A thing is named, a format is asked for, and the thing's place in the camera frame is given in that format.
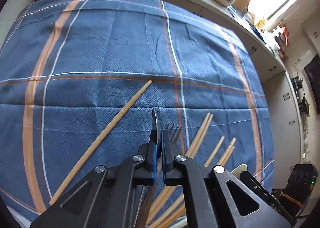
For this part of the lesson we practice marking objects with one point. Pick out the cream ceramic spoon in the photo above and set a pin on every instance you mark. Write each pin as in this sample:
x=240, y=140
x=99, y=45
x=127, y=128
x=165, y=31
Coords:
x=236, y=172

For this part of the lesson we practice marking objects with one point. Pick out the wooden chopstick two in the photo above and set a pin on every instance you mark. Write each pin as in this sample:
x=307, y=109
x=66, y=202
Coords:
x=202, y=135

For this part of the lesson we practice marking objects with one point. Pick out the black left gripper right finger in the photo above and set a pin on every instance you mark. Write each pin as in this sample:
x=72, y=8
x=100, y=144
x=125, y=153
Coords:
x=171, y=174

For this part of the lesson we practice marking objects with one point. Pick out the black range hood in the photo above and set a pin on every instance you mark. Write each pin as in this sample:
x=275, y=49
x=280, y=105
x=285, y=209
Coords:
x=312, y=71

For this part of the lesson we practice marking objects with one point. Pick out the steel knife wooden handle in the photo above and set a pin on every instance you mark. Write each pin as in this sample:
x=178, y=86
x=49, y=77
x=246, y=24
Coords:
x=147, y=191

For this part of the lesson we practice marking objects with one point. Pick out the wooden chopstick five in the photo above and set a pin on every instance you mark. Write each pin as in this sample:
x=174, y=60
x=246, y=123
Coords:
x=226, y=156

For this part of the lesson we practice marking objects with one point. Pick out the blue plaid tablecloth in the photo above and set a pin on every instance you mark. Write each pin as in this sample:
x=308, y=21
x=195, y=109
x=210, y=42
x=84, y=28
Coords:
x=69, y=66

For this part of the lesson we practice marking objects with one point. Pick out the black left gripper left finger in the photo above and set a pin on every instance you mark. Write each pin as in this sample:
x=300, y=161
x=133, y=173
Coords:
x=146, y=161

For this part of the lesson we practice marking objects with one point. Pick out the steel fork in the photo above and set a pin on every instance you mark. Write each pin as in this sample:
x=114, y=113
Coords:
x=173, y=132

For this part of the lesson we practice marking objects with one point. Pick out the wooden cutting board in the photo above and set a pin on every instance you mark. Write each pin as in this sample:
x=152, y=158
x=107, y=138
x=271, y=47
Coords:
x=241, y=5

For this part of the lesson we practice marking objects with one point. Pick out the wooden chopstick three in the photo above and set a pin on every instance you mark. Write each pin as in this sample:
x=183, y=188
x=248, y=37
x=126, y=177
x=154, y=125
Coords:
x=160, y=221

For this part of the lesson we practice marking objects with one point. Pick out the black cooking pot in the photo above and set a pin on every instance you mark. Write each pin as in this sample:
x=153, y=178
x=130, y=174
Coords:
x=297, y=83

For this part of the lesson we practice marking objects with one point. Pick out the long wooden chopstick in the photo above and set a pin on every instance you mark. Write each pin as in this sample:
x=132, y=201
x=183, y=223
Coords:
x=97, y=142

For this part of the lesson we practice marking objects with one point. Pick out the black wok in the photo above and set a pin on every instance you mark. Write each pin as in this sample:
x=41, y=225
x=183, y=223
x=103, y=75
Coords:
x=304, y=106

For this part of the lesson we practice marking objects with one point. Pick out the wooden chopstick four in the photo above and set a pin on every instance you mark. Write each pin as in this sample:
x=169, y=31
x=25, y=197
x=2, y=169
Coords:
x=228, y=150

